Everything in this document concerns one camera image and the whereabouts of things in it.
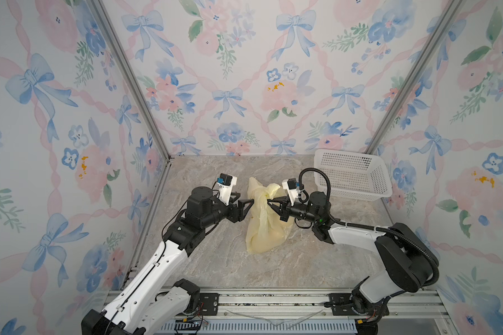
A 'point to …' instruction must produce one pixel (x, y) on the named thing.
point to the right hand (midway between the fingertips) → (268, 201)
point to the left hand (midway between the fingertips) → (247, 198)
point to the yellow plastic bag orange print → (265, 230)
